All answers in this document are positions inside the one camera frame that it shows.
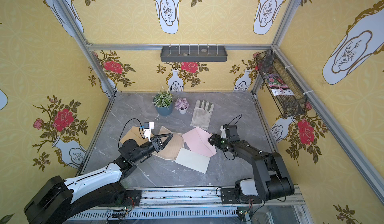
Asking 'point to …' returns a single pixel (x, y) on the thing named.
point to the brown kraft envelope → (136, 133)
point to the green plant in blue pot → (163, 102)
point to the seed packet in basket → (278, 86)
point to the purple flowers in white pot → (181, 104)
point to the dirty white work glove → (201, 116)
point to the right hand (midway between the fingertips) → (212, 141)
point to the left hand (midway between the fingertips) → (173, 137)
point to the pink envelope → (197, 140)
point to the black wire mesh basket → (294, 105)
